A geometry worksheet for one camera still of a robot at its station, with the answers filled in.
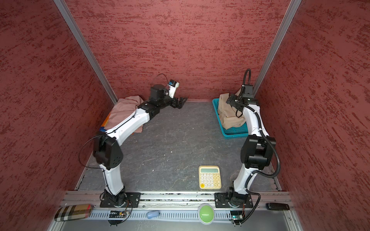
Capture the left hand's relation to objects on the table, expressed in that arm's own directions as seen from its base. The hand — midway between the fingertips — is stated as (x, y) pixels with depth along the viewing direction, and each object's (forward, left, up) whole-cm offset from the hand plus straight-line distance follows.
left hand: (180, 97), depth 85 cm
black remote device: (-53, -49, -21) cm, 75 cm away
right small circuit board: (-57, -30, -29) cm, 70 cm away
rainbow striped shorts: (-7, +57, -25) cm, 62 cm away
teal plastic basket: (-6, -42, -28) cm, 51 cm away
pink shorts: (+7, +43, -19) cm, 48 cm away
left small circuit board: (-56, +31, -31) cm, 71 cm away
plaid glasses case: (-56, +50, -25) cm, 79 cm away
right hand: (+1, -33, -7) cm, 34 cm away
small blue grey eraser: (-56, +12, -27) cm, 63 cm away
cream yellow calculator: (-39, -18, -26) cm, 50 cm away
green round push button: (-55, -14, -26) cm, 63 cm away
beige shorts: (+7, -35, -22) cm, 42 cm away
